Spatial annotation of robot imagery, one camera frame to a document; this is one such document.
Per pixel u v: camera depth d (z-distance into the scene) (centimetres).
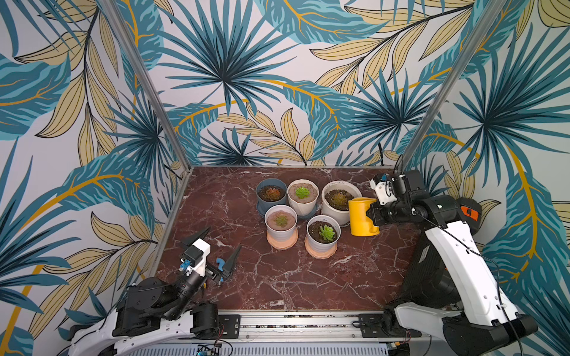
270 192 95
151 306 39
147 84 84
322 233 84
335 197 95
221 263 85
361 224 73
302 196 95
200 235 53
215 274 49
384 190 60
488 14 69
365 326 74
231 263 51
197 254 44
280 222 88
